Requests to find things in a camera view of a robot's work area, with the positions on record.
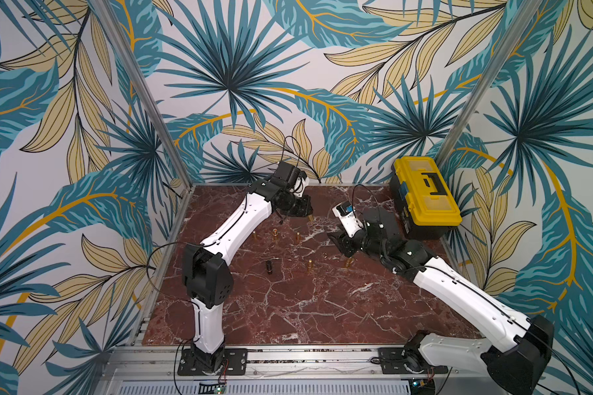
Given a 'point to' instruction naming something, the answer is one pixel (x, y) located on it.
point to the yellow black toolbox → (426, 204)
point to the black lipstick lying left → (268, 267)
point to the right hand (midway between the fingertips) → (335, 228)
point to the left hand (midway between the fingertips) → (311, 214)
